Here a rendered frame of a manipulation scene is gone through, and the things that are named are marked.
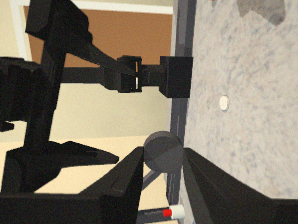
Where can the cream round disc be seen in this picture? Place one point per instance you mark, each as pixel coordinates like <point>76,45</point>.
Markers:
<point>224,103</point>

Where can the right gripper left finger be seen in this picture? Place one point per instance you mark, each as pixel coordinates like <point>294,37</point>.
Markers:
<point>112,199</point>

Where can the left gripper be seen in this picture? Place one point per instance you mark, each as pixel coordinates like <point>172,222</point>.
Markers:
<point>21,93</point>

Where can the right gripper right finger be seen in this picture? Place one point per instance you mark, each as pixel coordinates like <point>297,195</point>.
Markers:
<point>216,197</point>

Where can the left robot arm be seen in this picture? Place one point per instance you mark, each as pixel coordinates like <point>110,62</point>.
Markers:
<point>149,76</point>

